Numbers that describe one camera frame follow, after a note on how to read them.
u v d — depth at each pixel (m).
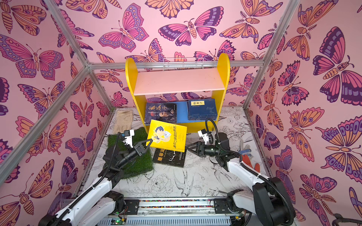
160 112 0.92
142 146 0.69
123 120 1.13
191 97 1.17
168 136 0.76
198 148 0.70
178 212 0.73
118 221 0.72
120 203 0.65
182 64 0.92
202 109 0.94
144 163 0.87
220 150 0.65
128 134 0.68
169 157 0.92
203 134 0.76
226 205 0.73
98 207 0.57
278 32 0.78
